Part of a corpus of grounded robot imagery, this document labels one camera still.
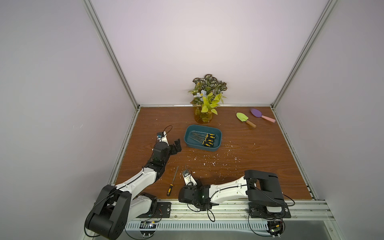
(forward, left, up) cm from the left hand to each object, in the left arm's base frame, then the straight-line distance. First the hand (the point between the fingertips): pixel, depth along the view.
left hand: (174, 140), depth 87 cm
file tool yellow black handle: (+8, -23, -8) cm, 26 cm away
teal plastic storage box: (+8, -17, -10) cm, 22 cm away
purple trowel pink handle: (+31, -61, -11) cm, 70 cm away
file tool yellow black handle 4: (+4, -22, -10) cm, 24 cm away
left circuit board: (-40, +11, -14) cm, 44 cm away
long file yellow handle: (-23, +1, -11) cm, 25 cm away
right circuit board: (-40, -52, -12) cm, 67 cm away
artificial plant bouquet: (+29, -20, +12) cm, 37 cm away
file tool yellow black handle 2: (+6, -21, -9) cm, 23 cm away
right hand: (-22, -8, -11) cm, 26 cm away
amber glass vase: (+25, -16, -9) cm, 32 cm away
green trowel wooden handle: (+28, -49, -12) cm, 57 cm away
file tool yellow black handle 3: (+8, -20, -10) cm, 24 cm away
